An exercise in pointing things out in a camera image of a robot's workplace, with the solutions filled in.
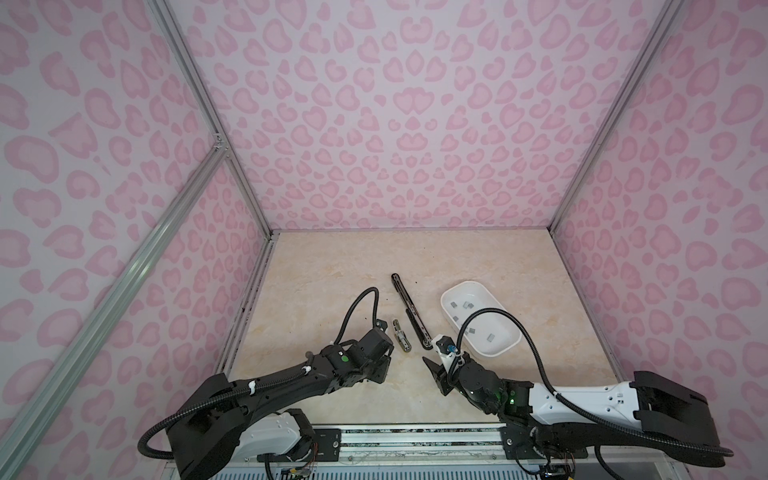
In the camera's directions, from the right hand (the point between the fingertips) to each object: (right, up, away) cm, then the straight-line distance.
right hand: (429, 354), depth 78 cm
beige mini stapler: (-7, +1, +12) cm, 14 cm away
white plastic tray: (+20, +2, +14) cm, 24 cm away
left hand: (-12, -3, +5) cm, 14 cm away
